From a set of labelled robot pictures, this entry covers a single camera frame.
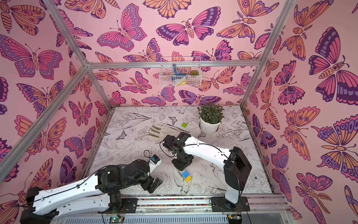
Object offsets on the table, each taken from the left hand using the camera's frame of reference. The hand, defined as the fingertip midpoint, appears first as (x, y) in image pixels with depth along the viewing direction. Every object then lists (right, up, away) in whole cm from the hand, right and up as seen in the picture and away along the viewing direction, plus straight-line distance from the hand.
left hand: (158, 176), depth 70 cm
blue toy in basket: (+8, +60, +24) cm, 65 cm away
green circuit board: (-22, -23, +1) cm, 31 cm away
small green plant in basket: (+20, +60, +23) cm, 67 cm away
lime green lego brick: (+14, +24, +38) cm, 47 cm away
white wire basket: (+11, +61, +24) cm, 67 cm away
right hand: (+12, +2, +7) cm, 15 cm away
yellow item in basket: (+13, +51, +16) cm, 55 cm away
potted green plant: (+31, +31, +20) cm, 48 cm away
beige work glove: (-6, +17, +33) cm, 38 cm away
